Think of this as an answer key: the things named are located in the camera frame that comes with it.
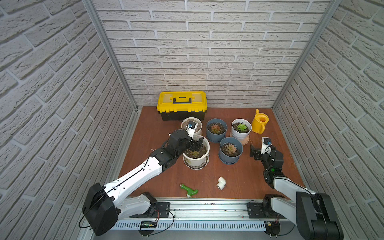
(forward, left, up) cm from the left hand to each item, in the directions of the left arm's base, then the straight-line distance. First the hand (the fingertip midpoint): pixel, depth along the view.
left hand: (191, 129), depth 78 cm
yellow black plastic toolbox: (+25, +6, -6) cm, 26 cm away
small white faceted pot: (+7, -4, -11) cm, 14 cm away
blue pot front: (-4, -23, -14) cm, 27 cm away
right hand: (-1, -42, -13) cm, 44 cm away
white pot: (+10, -32, -12) cm, 36 cm away
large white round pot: (-13, -3, -10) cm, 17 cm away
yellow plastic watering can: (+16, -46, -10) cm, 50 cm away
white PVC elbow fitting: (-22, -17, -21) cm, 35 cm away
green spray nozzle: (-26, +1, -22) cm, 34 cm away
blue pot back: (+9, -16, -13) cm, 22 cm away
